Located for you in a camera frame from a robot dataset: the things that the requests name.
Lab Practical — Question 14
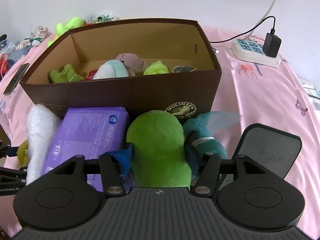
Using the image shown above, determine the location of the green bean plush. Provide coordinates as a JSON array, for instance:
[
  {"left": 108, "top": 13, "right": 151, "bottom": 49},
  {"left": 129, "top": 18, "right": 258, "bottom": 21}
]
[{"left": 126, "top": 110, "right": 191, "bottom": 188}]

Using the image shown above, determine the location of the teal bath sponge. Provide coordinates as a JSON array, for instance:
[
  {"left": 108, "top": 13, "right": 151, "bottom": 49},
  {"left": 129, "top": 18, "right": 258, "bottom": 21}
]
[{"left": 183, "top": 111, "right": 242, "bottom": 159}]

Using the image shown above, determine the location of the white fluffy towel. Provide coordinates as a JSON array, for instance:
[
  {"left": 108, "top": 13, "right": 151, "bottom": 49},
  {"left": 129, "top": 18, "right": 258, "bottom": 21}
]
[{"left": 26, "top": 104, "right": 61, "bottom": 185}]

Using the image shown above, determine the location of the red small pouch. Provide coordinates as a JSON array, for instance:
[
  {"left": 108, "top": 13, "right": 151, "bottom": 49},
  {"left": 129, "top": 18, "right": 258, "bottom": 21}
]
[{"left": 85, "top": 69, "right": 98, "bottom": 80}]

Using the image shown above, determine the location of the light blue plush toy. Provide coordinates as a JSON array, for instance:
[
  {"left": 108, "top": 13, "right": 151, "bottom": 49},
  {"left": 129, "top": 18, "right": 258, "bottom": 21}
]
[{"left": 93, "top": 60, "right": 129, "bottom": 80}]

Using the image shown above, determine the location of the pink teddy bear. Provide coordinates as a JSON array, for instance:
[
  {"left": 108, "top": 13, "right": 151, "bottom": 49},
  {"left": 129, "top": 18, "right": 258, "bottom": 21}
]
[{"left": 116, "top": 53, "right": 147, "bottom": 76}]

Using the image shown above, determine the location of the dark green fuzzy cloth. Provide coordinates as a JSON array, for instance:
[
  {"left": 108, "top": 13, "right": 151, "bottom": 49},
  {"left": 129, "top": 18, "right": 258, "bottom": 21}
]
[{"left": 48, "top": 64, "right": 85, "bottom": 83}]

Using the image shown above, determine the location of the yellow cloth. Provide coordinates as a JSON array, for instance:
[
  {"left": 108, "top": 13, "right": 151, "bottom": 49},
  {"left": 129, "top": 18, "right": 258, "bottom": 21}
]
[{"left": 17, "top": 140, "right": 29, "bottom": 167}]

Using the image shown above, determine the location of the purple tissue pack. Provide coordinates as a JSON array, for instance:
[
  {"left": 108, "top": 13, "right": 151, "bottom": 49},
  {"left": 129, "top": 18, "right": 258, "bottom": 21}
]
[{"left": 42, "top": 106, "right": 129, "bottom": 193}]

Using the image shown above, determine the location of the black phone on stand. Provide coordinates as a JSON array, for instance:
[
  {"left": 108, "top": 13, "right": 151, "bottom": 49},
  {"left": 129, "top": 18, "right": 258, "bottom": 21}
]
[{"left": 233, "top": 123, "right": 302, "bottom": 179}]

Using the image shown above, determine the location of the black smartphone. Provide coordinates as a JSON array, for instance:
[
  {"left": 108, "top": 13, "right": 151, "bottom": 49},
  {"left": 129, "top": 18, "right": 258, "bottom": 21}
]
[{"left": 3, "top": 63, "right": 30, "bottom": 95}]

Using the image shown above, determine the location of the pink bedsheet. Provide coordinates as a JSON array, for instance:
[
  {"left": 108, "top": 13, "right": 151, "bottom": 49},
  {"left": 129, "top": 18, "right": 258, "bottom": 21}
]
[{"left": 0, "top": 26, "right": 320, "bottom": 238}]

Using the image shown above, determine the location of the brown cardboard box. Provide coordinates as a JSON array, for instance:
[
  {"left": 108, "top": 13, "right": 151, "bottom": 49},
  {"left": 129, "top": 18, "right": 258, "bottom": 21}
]
[{"left": 21, "top": 18, "right": 222, "bottom": 119}]

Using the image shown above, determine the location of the white power strip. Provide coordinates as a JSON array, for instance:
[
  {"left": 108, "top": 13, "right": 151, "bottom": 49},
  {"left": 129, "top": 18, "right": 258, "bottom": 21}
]
[{"left": 231, "top": 39, "right": 281, "bottom": 68}]

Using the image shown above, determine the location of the green yellow plush toy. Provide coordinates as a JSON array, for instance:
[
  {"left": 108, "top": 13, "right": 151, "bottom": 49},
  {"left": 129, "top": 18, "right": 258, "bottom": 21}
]
[{"left": 47, "top": 17, "right": 86, "bottom": 47}]

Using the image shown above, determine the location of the panda plush toy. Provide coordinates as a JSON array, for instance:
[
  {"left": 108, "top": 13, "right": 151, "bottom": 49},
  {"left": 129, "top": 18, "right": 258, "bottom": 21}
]
[{"left": 86, "top": 10, "right": 120, "bottom": 24}]

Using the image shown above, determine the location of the black power adapter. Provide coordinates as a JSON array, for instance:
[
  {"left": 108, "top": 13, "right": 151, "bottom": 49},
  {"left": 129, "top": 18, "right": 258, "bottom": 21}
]
[{"left": 263, "top": 33, "right": 281, "bottom": 58}]

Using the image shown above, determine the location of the white wall cable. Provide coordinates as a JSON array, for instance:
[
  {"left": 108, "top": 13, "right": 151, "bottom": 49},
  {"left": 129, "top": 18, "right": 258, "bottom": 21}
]
[{"left": 246, "top": 0, "right": 283, "bottom": 40}]

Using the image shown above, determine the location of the black charging cable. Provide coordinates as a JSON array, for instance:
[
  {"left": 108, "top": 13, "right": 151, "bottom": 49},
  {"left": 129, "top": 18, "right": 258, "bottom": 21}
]
[{"left": 208, "top": 16, "right": 277, "bottom": 54}]

